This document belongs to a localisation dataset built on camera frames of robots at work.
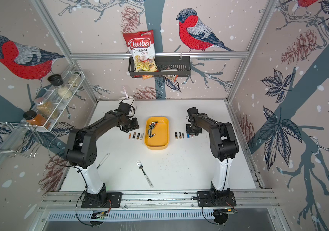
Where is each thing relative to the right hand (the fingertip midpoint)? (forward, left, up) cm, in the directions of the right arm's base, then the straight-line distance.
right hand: (191, 131), depth 101 cm
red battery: (-4, 0, +1) cm, 4 cm away
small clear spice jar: (+12, +74, +35) cm, 83 cm away
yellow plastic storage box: (-5, +24, +1) cm, 25 cm away
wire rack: (-26, +83, +29) cm, 91 cm away
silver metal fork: (-27, +32, 0) cm, 42 cm away
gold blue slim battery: (-4, +6, +1) cm, 7 cm away
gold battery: (+4, +27, +2) cm, 27 cm away
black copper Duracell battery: (-5, +40, +1) cm, 41 cm away
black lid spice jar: (+1, +75, +36) cm, 83 cm away
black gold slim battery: (-5, +8, +1) cm, 9 cm away
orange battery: (-5, +44, 0) cm, 44 cm away
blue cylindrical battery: (-4, +2, +1) cm, 5 cm away
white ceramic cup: (+22, +53, +10) cm, 58 cm away
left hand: (-1, +35, +9) cm, 37 cm away
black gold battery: (-6, +37, +1) cm, 38 cm away
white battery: (-6, +35, +1) cm, 36 cm away
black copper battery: (-5, +11, +1) cm, 12 cm away
